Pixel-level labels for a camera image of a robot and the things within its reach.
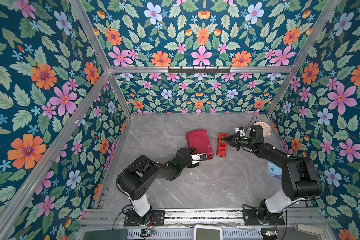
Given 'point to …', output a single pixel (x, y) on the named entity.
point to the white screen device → (206, 232)
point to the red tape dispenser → (222, 145)
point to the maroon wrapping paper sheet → (199, 139)
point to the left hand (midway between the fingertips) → (198, 148)
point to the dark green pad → (106, 234)
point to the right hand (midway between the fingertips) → (223, 137)
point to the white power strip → (307, 228)
